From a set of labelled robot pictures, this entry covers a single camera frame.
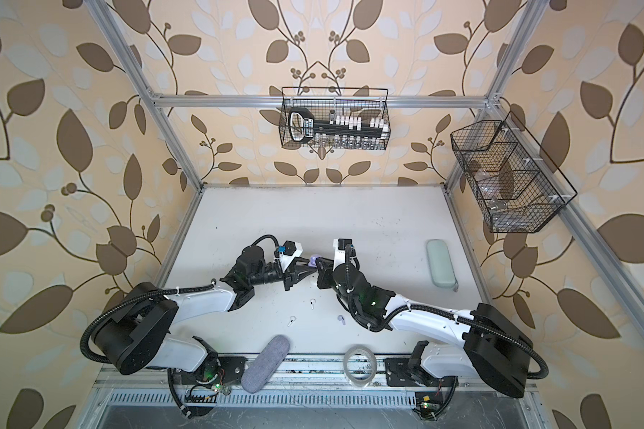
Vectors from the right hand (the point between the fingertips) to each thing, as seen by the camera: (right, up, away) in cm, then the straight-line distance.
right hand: (317, 263), depth 78 cm
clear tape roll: (+14, -24, -3) cm, 28 cm away
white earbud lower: (-8, -19, +5) cm, 21 cm away
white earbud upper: (-2, -15, +9) cm, 17 cm away
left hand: (-1, 0, +1) cm, 1 cm away
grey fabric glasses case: (-14, -27, -5) cm, 31 cm away
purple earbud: (+7, -19, +6) cm, 21 cm away
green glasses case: (+43, -5, +15) cm, 46 cm away
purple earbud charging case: (-2, +1, +1) cm, 2 cm away
